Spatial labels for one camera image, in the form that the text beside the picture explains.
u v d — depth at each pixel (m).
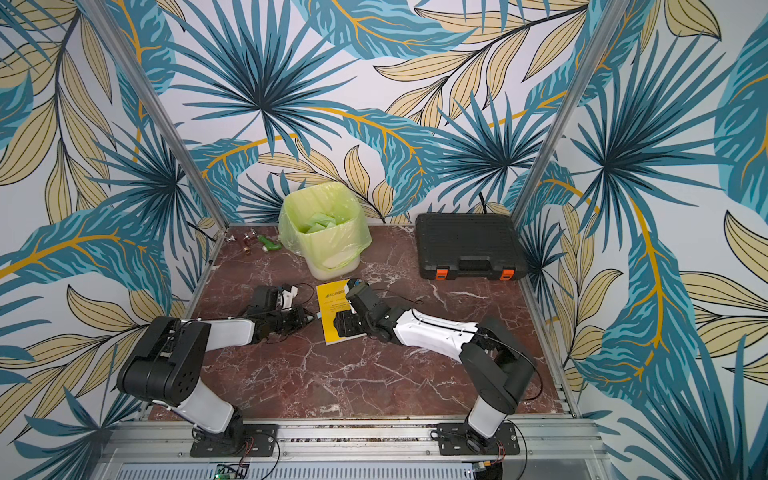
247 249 1.10
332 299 0.97
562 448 0.74
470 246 1.00
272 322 0.77
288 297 0.90
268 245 1.10
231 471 0.72
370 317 0.65
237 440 0.66
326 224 1.01
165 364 0.47
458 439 0.73
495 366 0.45
